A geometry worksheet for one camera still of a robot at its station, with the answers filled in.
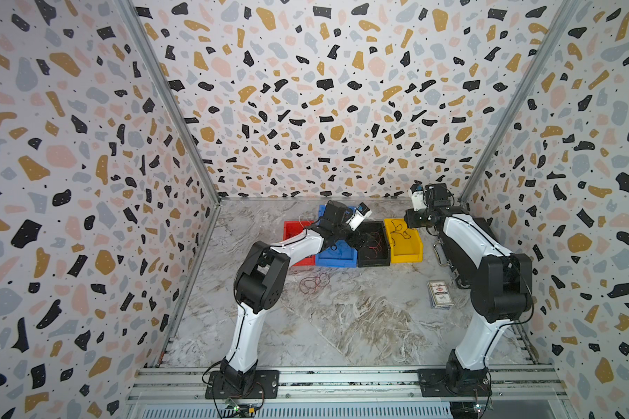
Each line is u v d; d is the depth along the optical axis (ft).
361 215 2.76
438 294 2.92
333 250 3.39
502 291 1.65
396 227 3.44
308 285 3.08
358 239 2.81
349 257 3.28
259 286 1.79
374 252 3.39
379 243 3.46
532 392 2.44
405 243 3.45
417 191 2.83
